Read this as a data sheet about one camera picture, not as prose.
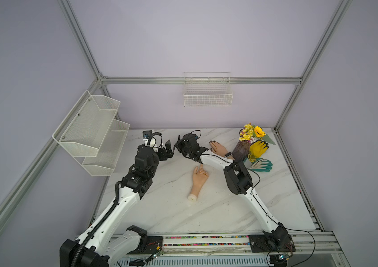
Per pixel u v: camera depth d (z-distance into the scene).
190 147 0.85
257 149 1.08
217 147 1.07
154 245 0.73
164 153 0.67
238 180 0.66
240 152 1.05
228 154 1.01
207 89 0.95
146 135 0.61
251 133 0.84
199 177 0.93
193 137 0.84
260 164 0.99
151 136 0.62
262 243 0.73
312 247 0.70
